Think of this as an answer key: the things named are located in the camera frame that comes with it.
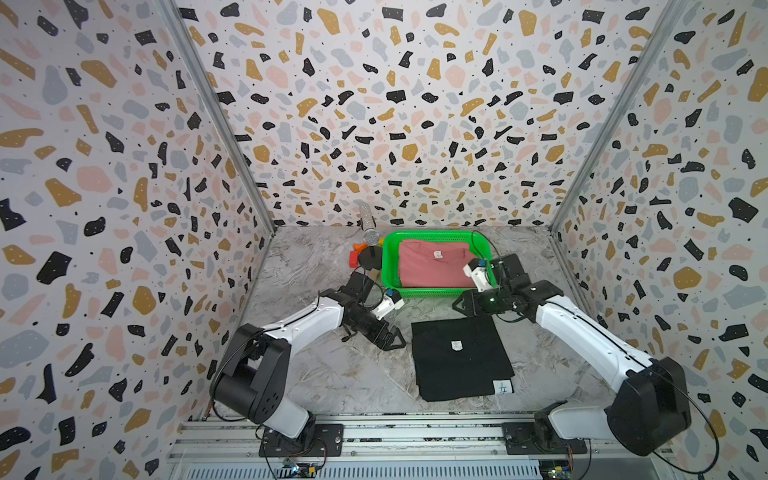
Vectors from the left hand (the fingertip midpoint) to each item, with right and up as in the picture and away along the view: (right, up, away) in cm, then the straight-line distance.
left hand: (396, 335), depth 84 cm
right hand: (+16, +9, -2) cm, 18 cm away
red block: (-16, +21, +26) cm, 37 cm away
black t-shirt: (+18, -8, +4) cm, 20 cm away
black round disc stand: (-10, +22, +26) cm, 35 cm away
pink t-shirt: (+13, +19, +22) cm, 32 cm away
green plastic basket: (-2, +20, +23) cm, 31 cm away
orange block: (-14, +25, +29) cm, 41 cm away
